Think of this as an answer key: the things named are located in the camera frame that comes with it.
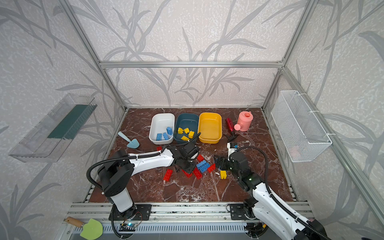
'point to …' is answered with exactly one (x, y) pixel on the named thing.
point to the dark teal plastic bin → (190, 120)
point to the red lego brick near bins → (159, 148)
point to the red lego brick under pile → (188, 175)
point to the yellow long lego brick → (184, 138)
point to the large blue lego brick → (203, 166)
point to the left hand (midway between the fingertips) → (194, 164)
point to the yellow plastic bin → (210, 125)
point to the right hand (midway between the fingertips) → (219, 151)
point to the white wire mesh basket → (302, 136)
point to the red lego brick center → (211, 168)
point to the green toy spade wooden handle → (92, 230)
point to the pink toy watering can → (244, 121)
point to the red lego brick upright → (197, 173)
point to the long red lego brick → (168, 175)
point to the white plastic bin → (160, 122)
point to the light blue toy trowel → (134, 143)
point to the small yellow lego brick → (191, 134)
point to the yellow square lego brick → (187, 130)
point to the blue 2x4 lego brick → (159, 136)
